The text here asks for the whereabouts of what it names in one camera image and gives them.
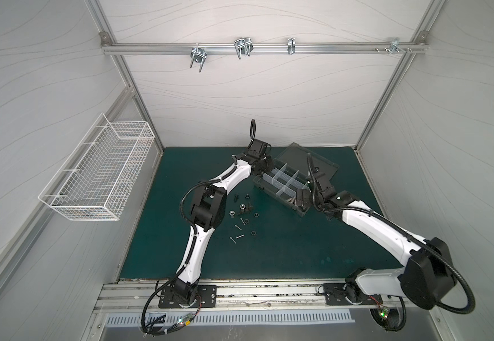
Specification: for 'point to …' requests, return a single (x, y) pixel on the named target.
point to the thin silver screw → (231, 237)
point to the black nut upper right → (247, 197)
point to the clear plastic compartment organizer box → (289, 175)
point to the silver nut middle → (232, 213)
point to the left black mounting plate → (206, 298)
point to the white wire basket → (96, 180)
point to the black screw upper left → (235, 198)
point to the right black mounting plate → (337, 294)
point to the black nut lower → (253, 233)
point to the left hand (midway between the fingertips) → (278, 163)
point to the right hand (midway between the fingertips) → (313, 188)
